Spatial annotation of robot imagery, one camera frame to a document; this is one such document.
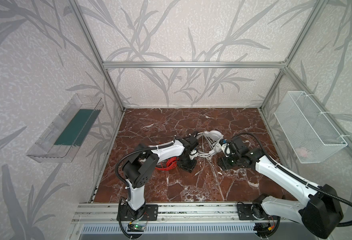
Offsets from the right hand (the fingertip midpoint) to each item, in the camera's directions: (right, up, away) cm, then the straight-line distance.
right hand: (221, 156), depth 83 cm
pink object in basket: (+37, +5, -10) cm, 39 cm away
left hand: (-16, -7, +3) cm, 18 cm away
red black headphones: (-29, -4, 0) cm, 29 cm away
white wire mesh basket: (+33, +13, -22) cm, 42 cm away
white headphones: (-1, +10, +12) cm, 16 cm away
